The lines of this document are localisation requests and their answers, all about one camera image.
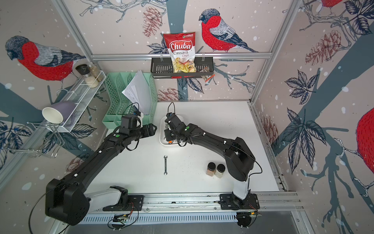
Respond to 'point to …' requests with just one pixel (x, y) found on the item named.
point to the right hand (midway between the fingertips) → (167, 133)
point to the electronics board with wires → (119, 221)
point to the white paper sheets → (139, 91)
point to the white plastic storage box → (163, 141)
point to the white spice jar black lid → (219, 172)
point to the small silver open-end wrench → (165, 158)
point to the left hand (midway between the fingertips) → (154, 125)
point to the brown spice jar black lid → (211, 169)
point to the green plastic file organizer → (118, 105)
